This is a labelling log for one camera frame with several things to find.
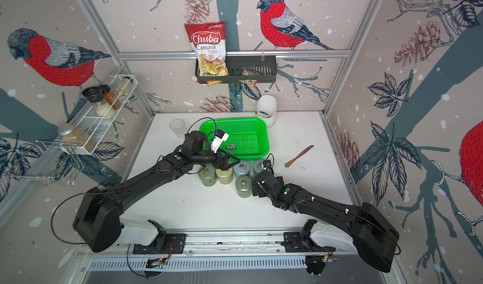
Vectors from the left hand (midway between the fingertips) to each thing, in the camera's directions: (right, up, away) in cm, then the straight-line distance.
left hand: (237, 155), depth 76 cm
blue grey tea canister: (+2, -8, +9) cm, 12 cm away
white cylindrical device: (+16, +23, +31) cm, 42 cm away
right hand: (+11, -13, +9) cm, 19 cm away
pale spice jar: (-53, +31, +9) cm, 62 cm away
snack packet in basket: (+3, +39, +15) cm, 42 cm away
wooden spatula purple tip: (+37, -2, +26) cm, 45 cm away
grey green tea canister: (+3, -14, +4) cm, 15 cm away
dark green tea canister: (-14, -10, +7) cm, 19 cm away
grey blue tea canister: (+9, -7, +11) cm, 16 cm away
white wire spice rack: (-60, +14, -2) cm, 61 cm away
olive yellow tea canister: (-6, -12, +9) cm, 16 cm away
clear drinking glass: (-37, +12, +34) cm, 52 cm away
